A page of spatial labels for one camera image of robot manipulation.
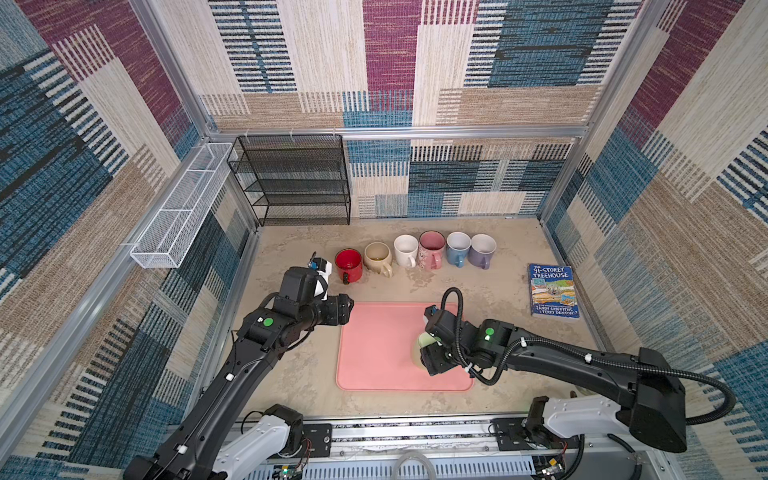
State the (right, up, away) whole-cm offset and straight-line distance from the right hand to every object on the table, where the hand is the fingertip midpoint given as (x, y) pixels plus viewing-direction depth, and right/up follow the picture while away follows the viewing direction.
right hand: (438, 360), depth 78 cm
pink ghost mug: (+2, +30, +26) cm, 40 cm away
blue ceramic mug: (+10, +29, +22) cm, 38 cm away
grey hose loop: (-6, -21, -5) cm, 22 cm away
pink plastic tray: (-17, -2, +11) cm, 20 cm away
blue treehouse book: (+39, +15, +19) cm, 46 cm away
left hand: (-24, +16, -3) cm, 29 cm away
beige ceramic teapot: (-17, +26, +27) cm, 41 cm away
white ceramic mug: (-7, +29, +30) cm, 42 cm away
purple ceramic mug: (+19, +28, +27) cm, 44 cm away
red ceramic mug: (-26, +24, +25) cm, 43 cm away
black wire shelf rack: (-47, +54, +31) cm, 78 cm away
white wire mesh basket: (-65, +32, -5) cm, 73 cm away
